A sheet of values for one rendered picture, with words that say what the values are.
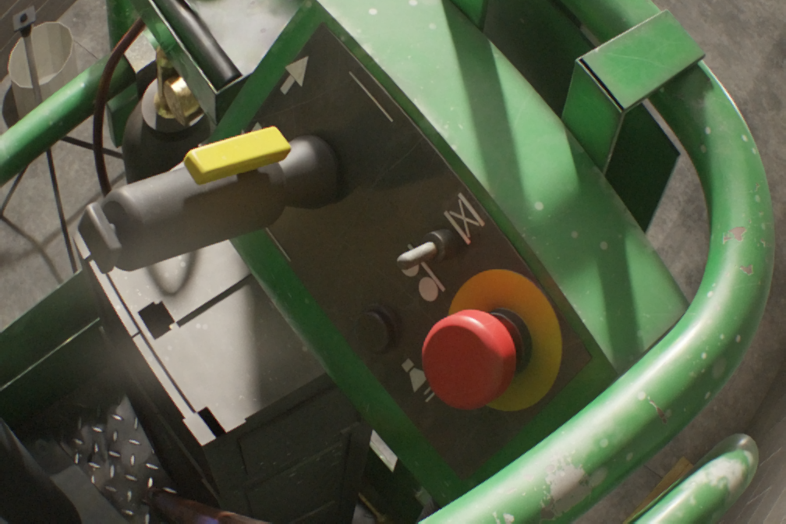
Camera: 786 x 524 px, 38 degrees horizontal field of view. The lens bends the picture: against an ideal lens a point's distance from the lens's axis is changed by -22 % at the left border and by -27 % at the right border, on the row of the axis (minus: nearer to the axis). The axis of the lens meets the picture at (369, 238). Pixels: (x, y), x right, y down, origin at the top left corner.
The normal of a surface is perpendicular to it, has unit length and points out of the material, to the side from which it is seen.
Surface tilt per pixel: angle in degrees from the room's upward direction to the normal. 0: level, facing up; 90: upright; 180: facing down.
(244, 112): 58
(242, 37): 0
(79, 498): 0
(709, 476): 31
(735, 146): 9
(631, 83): 0
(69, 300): 90
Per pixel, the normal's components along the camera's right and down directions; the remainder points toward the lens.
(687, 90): -0.32, -0.13
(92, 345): 0.58, 0.75
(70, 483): 0.05, -0.41
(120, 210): -0.65, 0.22
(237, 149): 0.47, -0.62
